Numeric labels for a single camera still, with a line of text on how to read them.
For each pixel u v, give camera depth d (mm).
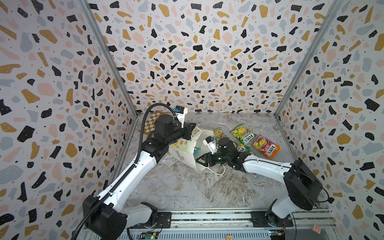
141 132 492
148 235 703
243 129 1092
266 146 1001
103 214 370
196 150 945
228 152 661
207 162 731
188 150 775
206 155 730
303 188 448
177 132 614
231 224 731
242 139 1034
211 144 763
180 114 628
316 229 715
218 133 1063
